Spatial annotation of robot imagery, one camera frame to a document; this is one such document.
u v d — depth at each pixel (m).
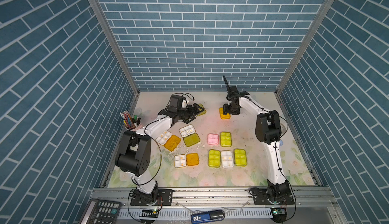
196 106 0.82
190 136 0.96
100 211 0.68
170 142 0.94
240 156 0.87
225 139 0.94
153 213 0.72
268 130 0.62
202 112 1.07
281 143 0.91
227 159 0.87
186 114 0.79
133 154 0.46
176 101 0.71
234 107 0.91
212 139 0.94
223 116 1.04
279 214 0.72
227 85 0.93
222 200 0.74
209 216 0.65
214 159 0.86
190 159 0.87
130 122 0.88
